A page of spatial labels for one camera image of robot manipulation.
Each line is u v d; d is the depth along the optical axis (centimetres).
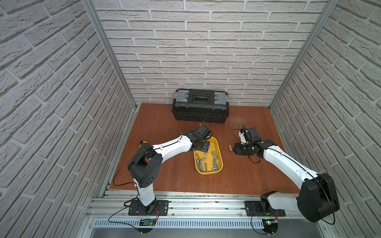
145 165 46
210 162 90
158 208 73
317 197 41
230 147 95
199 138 68
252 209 74
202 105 98
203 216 73
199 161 89
